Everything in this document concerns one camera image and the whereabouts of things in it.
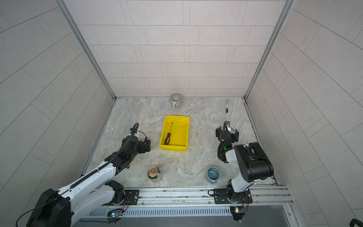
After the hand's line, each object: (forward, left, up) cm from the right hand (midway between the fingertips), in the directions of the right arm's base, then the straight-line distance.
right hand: (228, 126), depth 94 cm
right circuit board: (-46, +5, -6) cm, 47 cm away
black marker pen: (+18, -4, -4) cm, 19 cm away
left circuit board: (-44, +64, -1) cm, 77 cm away
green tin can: (-28, +46, +7) cm, 54 cm away
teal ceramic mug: (-28, +15, -4) cm, 32 cm away
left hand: (-7, +53, +2) cm, 53 cm away
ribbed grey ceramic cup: (+26, +35, +2) cm, 44 cm away
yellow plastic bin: (-1, +33, -3) cm, 33 cm away
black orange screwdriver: (-7, +41, -1) cm, 41 cm away
